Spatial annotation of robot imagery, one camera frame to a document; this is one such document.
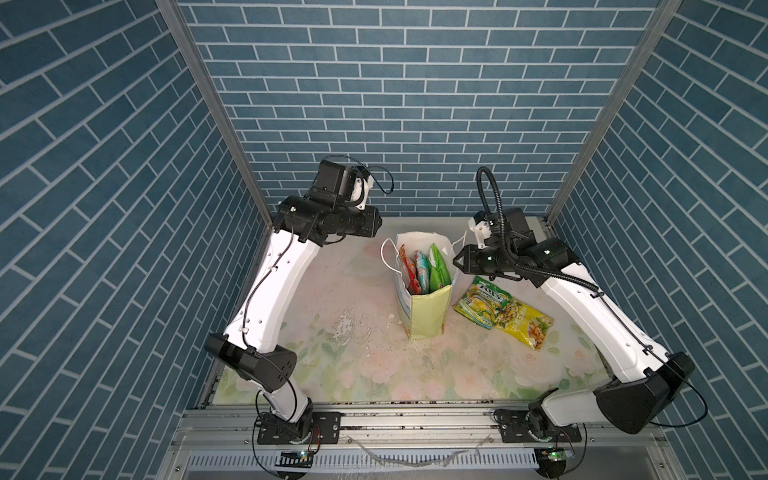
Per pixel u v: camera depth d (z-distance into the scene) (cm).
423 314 75
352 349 87
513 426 74
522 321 89
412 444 72
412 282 80
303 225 44
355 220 61
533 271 48
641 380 40
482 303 94
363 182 61
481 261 64
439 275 82
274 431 66
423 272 83
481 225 67
